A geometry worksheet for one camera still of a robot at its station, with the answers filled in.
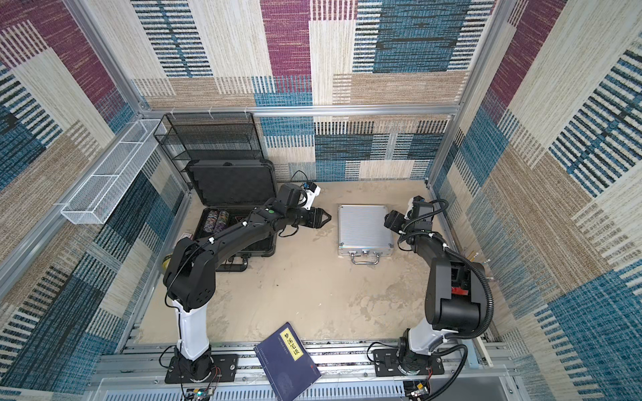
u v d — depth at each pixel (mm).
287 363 747
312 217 793
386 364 729
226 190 959
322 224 831
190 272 504
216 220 1036
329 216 871
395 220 849
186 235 1021
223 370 730
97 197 715
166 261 942
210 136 1026
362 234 972
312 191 812
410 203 878
